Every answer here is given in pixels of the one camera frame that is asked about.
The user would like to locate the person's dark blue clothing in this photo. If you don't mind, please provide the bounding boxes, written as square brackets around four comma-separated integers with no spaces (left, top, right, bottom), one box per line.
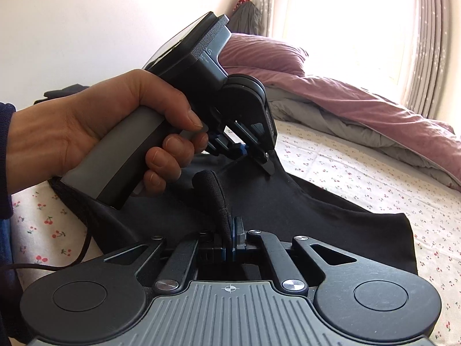
[0,220,17,296]

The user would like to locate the pink and grey duvet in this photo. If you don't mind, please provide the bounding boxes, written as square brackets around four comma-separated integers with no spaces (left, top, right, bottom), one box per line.
[267,74,461,188]

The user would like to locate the person's left hand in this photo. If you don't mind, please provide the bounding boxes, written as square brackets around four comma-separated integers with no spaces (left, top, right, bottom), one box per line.
[32,68,210,198]

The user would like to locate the hanging grey clothes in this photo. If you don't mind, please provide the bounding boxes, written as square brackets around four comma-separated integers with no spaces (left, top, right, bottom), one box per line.
[228,0,269,37]

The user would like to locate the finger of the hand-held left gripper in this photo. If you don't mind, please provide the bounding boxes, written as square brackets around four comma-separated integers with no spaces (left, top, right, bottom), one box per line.
[230,118,277,176]
[206,124,250,161]

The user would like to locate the black cable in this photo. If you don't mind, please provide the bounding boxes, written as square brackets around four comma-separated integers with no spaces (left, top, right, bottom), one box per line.
[3,220,93,272]

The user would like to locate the grey patterned curtain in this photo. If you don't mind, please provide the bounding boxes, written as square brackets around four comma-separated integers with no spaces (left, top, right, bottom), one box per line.
[403,0,455,119]
[250,0,289,38]

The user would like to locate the window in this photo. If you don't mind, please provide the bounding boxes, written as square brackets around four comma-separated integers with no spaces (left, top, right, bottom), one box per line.
[279,0,415,83]

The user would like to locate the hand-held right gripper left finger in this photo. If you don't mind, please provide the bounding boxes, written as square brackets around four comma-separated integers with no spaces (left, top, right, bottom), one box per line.
[104,230,233,292]

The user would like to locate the cherry print bed sheet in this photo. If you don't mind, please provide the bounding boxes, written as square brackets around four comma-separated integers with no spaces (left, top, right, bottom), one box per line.
[11,119,461,346]

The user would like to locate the folded dark cloth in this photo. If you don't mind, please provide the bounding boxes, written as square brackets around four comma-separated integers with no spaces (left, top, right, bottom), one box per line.
[33,84,91,106]

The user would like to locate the black pants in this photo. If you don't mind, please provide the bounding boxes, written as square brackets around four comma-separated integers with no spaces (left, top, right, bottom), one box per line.
[48,149,420,296]

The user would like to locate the person's left forearm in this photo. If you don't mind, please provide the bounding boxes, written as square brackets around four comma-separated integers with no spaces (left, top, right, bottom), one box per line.
[0,101,47,221]

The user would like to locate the pink pillow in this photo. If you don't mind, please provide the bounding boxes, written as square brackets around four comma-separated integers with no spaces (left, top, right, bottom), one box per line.
[218,32,309,74]

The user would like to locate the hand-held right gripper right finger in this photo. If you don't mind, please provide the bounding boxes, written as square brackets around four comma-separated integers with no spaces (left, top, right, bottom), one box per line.
[233,217,358,292]

